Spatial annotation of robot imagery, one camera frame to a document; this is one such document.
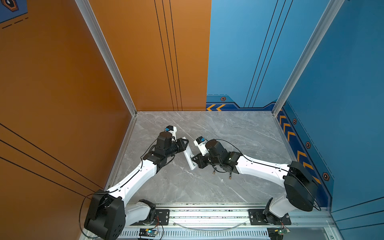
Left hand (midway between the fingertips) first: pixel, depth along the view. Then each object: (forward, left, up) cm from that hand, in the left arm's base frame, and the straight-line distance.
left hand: (188, 140), depth 82 cm
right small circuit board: (-40, -44, -20) cm, 62 cm away
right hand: (-9, -2, -5) cm, 11 cm away
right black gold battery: (-13, -24, -18) cm, 33 cm away
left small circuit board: (-40, +18, -20) cm, 49 cm away
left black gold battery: (-11, -15, -17) cm, 25 cm away
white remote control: (-8, -1, -3) cm, 9 cm away
